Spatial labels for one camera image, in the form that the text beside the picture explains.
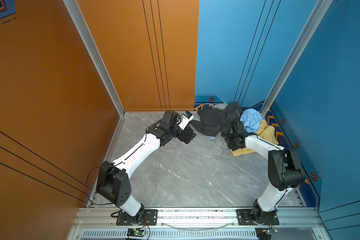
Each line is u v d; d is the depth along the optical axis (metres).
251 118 0.96
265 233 0.71
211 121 1.08
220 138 1.00
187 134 0.71
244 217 0.72
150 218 0.74
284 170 0.48
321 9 0.70
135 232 0.71
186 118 0.71
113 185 0.42
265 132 1.00
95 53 0.85
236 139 0.75
